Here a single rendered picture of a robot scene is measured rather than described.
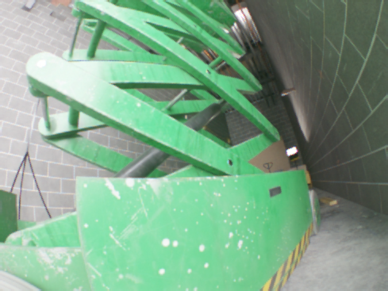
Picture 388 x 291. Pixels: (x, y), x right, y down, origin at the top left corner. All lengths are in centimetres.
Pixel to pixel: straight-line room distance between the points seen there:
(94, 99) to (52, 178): 215
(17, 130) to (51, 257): 241
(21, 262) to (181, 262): 27
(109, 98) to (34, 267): 42
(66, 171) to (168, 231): 241
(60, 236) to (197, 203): 32
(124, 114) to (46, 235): 36
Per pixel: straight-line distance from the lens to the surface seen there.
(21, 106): 281
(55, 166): 258
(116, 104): 47
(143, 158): 66
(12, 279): 33
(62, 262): 34
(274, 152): 789
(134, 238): 23
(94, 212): 21
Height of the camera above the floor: 41
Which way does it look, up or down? 18 degrees up
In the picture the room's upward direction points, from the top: 9 degrees counter-clockwise
